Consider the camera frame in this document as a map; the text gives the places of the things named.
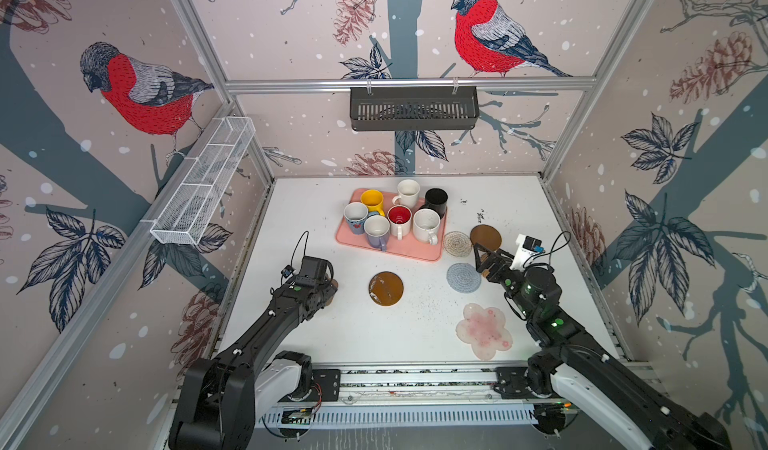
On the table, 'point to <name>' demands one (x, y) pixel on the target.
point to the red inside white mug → (400, 218)
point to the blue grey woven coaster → (463, 278)
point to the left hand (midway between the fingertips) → (323, 292)
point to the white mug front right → (425, 224)
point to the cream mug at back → (408, 192)
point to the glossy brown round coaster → (386, 288)
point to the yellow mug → (374, 201)
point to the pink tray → (405, 247)
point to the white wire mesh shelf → (188, 212)
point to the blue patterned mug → (355, 214)
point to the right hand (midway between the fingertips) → (483, 250)
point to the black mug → (436, 199)
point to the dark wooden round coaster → (486, 236)
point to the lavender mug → (377, 228)
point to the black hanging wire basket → (414, 108)
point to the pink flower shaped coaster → (484, 330)
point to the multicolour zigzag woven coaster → (458, 244)
